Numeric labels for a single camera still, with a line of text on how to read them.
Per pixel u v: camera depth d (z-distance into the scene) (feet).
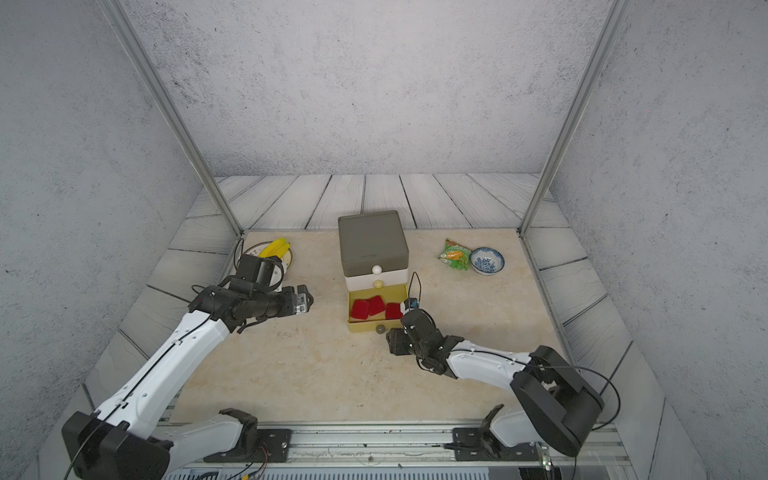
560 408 1.39
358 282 3.01
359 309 3.16
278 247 3.60
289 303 2.26
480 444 2.12
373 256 2.85
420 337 2.20
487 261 3.58
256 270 1.93
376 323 2.99
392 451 2.38
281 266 2.08
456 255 3.51
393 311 3.15
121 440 1.21
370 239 2.94
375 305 3.16
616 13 2.30
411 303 2.60
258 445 2.34
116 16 2.30
